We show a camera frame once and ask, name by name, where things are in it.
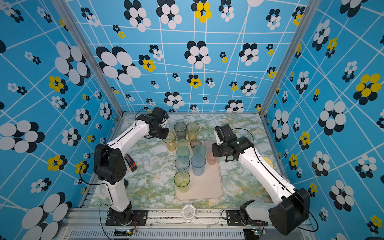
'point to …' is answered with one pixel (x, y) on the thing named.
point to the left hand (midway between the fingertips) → (165, 134)
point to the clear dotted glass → (207, 144)
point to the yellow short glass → (170, 142)
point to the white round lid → (189, 212)
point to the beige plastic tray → (208, 186)
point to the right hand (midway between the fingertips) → (217, 149)
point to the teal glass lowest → (199, 149)
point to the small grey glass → (195, 142)
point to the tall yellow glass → (192, 129)
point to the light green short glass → (182, 142)
